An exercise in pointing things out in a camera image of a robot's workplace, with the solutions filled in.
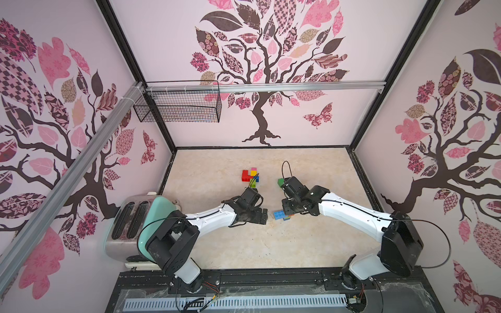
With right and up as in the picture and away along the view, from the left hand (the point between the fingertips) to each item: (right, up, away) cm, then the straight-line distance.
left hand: (258, 219), depth 88 cm
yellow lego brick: (-2, +21, +19) cm, 28 cm away
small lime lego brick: (+14, +1, 0) cm, 14 cm away
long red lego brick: (-7, +19, +18) cm, 27 cm away
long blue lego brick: (+10, +2, -1) cm, 10 cm away
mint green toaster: (-51, +5, -14) cm, 53 cm away
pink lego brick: (-2, +23, +22) cm, 32 cm away
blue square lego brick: (0, +18, +16) cm, 24 cm away
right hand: (+13, +7, -3) cm, 15 cm away
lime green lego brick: (-2, +16, +15) cm, 22 cm away
